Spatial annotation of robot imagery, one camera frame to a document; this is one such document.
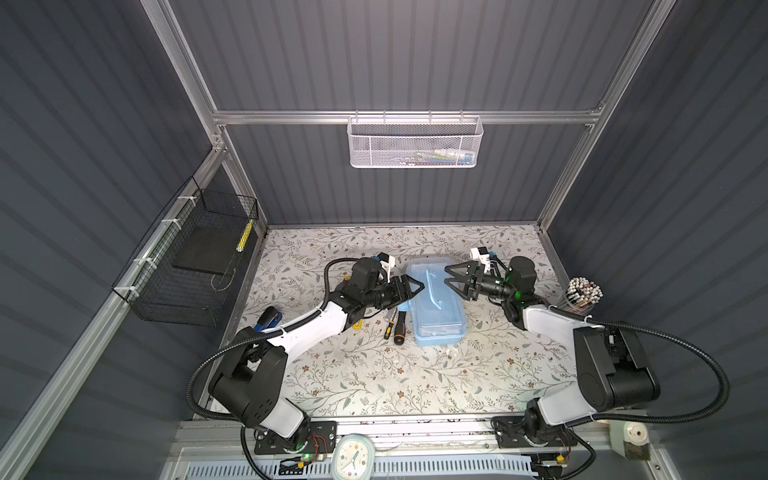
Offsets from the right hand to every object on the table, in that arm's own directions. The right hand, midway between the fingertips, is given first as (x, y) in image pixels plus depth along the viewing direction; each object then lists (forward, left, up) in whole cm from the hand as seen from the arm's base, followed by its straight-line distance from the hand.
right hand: (449, 280), depth 80 cm
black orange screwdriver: (-5, +14, -18) cm, 23 cm away
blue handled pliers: (-3, +53, -15) cm, 55 cm away
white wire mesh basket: (+70, +9, +1) cm, 70 cm away
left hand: (-1, +8, -2) cm, 9 cm away
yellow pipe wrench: (-3, +26, -19) cm, 33 cm away
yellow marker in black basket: (+9, +56, +9) cm, 57 cm away
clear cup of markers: (-3, -35, -3) cm, 35 cm away
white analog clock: (-38, +25, -17) cm, 49 cm away
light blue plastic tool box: (-4, +3, -9) cm, 11 cm away
